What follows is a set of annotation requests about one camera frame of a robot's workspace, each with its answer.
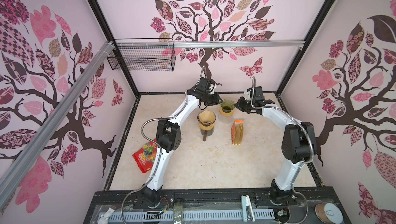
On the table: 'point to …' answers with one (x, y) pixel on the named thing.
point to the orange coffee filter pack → (237, 132)
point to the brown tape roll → (329, 213)
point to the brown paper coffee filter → (207, 115)
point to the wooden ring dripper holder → (206, 128)
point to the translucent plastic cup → (225, 120)
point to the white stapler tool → (247, 210)
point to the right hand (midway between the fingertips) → (235, 102)
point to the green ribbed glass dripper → (227, 105)
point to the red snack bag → (145, 156)
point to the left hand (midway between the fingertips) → (221, 101)
